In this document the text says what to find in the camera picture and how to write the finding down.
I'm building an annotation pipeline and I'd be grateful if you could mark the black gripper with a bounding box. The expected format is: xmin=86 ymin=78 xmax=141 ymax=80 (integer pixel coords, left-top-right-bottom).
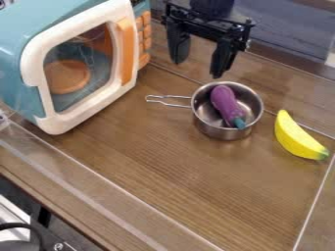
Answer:
xmin=163 ymin=2 xmax=255 ymax=78

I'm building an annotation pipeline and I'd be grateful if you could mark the yellow toy banana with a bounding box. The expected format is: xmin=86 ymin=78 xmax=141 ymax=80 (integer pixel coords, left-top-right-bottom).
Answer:
xmin=275 ymin=110 xmax=329 ymax=161

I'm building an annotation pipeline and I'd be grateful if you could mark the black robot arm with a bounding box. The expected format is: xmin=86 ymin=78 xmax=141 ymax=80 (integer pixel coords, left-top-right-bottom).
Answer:
xmin=161 ymin=0 xmax=255 ymax=78

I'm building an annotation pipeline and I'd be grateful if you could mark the silver metal pot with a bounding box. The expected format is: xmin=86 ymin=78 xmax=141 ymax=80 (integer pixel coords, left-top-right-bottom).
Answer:
xmin=144 ymin=80 xmax=265 ymax=141

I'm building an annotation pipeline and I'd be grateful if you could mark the purple toy eggplant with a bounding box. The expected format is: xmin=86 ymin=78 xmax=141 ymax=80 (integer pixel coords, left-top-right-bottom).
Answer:
xmin=211 ymin=85 xmax=245 ymax=129

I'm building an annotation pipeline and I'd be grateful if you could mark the blue white toy microwave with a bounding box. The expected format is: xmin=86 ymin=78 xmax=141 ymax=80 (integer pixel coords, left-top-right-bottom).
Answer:
xmin=0 ymin=0 xmax=152 ymax=135

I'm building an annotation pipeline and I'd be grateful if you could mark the black cable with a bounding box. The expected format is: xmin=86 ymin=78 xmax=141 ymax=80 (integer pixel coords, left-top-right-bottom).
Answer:
xmin=0 ymin=222 xmax=44 ymax=251

